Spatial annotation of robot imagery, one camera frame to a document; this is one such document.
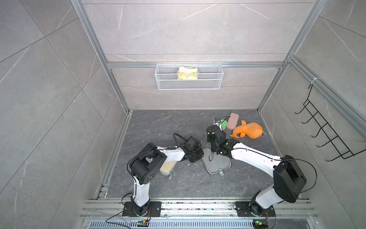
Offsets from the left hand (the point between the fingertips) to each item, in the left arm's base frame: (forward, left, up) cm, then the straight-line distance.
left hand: (207, 153), depth 91 cm
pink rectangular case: (+28, -24, -2) cm, 37 cm away
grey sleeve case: (-5, -4, -2) cm, 7 cm away
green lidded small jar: (+22, -15, +1) cm, 27 cm away
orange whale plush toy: (+15, -34, +4) cm, 37 cm away
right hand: (+9, -4, +13) cm, 16 cm away
